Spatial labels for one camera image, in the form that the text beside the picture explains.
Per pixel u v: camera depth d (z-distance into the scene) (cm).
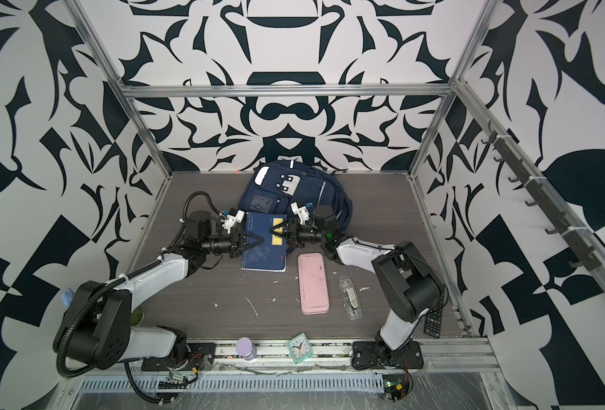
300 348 74
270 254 78
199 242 68
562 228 50
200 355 73
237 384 78
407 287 47
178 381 72
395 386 71
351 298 84
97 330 42
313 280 87
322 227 71
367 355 74
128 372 70
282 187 108
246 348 70
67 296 61
